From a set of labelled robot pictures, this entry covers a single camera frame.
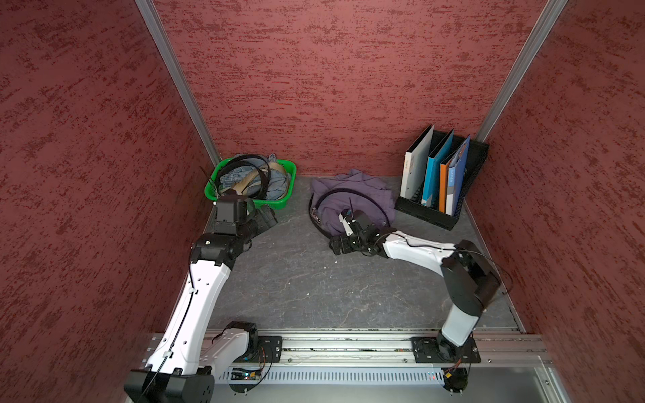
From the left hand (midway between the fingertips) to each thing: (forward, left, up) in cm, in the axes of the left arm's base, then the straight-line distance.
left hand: (261, 222), depth 75 cm
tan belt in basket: (+32, +15, -15) cm, 38 cm away
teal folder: (+23, -59, -5) cm, 64 cm away
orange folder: (+20, -63, -4) cm, 66 cm away
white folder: (+29, -53, 0) cm, 60 cm away
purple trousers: (+23, -26, -18) cm, 39 cm away
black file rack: (+38, -82, -3) cm, 91 cm away
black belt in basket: (+43, +14, -11) cm, 47 cm away
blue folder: (+22, -67, -2) cm, 71 cm away
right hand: (+3, -25, -19) cm, 31 cm away
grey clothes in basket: (+34, +21, -13) cm, 42 cm away
